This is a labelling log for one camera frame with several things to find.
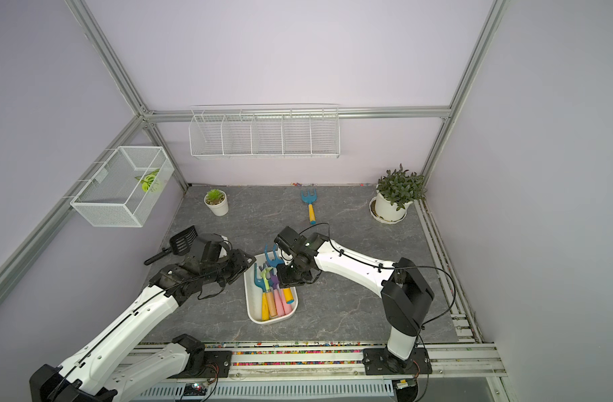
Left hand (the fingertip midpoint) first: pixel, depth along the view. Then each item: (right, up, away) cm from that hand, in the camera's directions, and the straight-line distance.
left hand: (253, 264), depth 76 cm
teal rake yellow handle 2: (+17, +22, +39) cm, 47 cm away
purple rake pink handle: (+7, -14, +7) cm, 17 cm away
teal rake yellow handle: (+2, -13, +8) cm, 15 cm away
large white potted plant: (+49, +24, +16) cm, 57 cm away
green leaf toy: (-36, +26, +5) cm, 44 cm away
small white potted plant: (-23, +20, +29) cm, 42 cm away
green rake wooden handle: (+4, -14, +7) cm, 16 cm away
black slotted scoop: (-37, +2, +26) cm, 45 cm away
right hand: (+9, -7, +3) cm, 11 cm away
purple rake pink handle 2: (+10, -15, +6) cm, 19 cm away
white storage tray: (-2, -13, +11) cm, 17 cm away
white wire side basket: (-45, +24, +6) cm, 51 cm away
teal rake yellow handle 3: (+6, -1, +8) cm, 10 cm away
